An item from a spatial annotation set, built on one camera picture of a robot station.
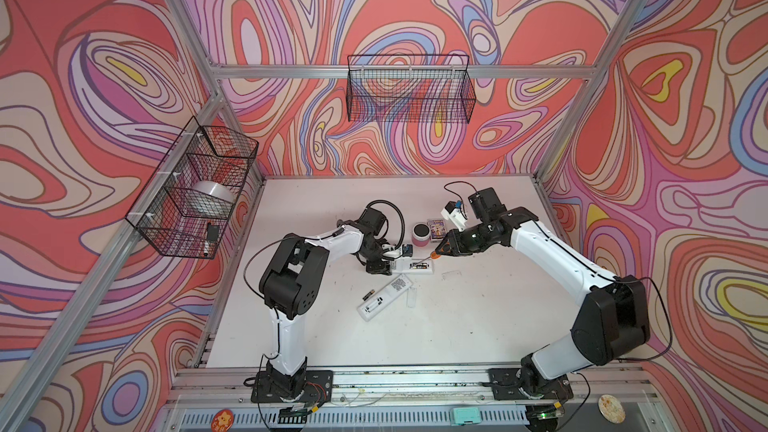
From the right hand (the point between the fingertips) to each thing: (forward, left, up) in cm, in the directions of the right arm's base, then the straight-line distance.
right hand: (444, 257), depth 82 cm
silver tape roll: (+6, +58, +20) cm, 62 cm away
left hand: (+7, +15, -13) cm, 21 cm away
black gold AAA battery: (-5, +22, -13) cm, 26 cm away
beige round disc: (-35, -37, -14) cm, 52 cm away
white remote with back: (-8, +20, -13) cm, 25 cm away
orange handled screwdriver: (0, +3, +1) cm, 3 cm away
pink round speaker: (+13, +5, -8) cm, 16 cm away
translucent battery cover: (-6, +9, -14) cm, 17 cm away
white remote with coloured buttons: (+4, +8, -12) cm, 15 cm away
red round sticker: (-35, +56, -12) cm, 67 cm away
